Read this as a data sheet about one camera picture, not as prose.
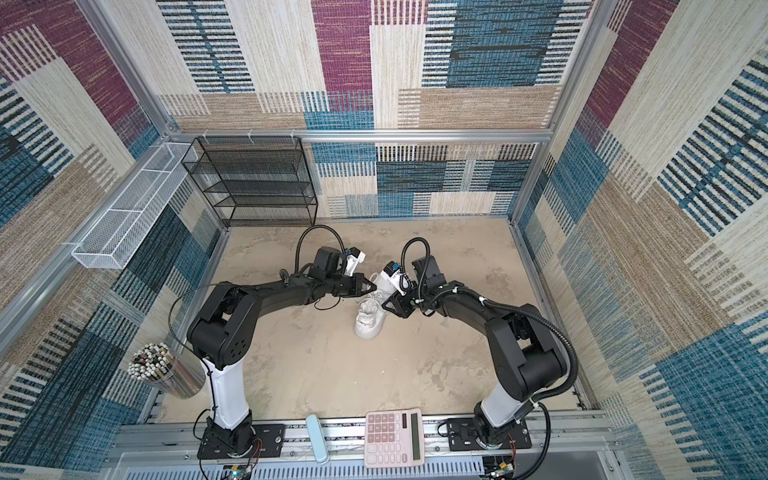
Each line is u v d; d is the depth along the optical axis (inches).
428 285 28.6
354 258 34.9
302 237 34.3
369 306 35.8
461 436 28.7
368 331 34.4
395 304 31.5
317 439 28.6
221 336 20.4
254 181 43.7
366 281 35.7
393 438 28.3
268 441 28.9
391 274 31.8
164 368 27.1
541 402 19.5
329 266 31.2
